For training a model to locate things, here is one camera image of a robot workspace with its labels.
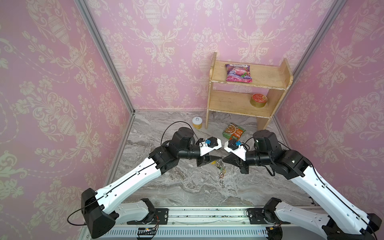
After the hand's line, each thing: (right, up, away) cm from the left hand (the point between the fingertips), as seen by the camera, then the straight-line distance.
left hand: (219, 153), depth 63 cm
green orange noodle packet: (+17, +7, +43) cm, 47 cm away
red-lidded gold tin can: (+29, +27, +30) cm, 49 cm away
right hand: (+3, -2, +1) cm, 4 cm away
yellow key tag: (-2, -3, -2) cm, 4 cm away
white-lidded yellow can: (-9, +14, +45) cm, 48 cm away
